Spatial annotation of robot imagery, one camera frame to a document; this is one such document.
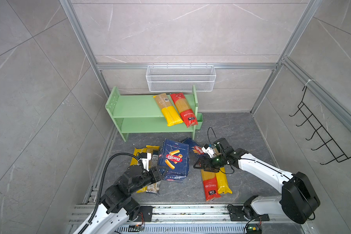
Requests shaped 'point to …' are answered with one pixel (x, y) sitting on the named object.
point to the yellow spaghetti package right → (222, 182)
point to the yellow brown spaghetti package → (170, 115)
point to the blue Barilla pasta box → (175, 156)
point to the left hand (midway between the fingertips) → (168, 167)
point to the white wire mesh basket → (181, 78)
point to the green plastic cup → (200, 121)
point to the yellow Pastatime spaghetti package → (155, 149)
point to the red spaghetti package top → (187, 114)
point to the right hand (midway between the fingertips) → (201, 168)
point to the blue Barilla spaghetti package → (195, 149)
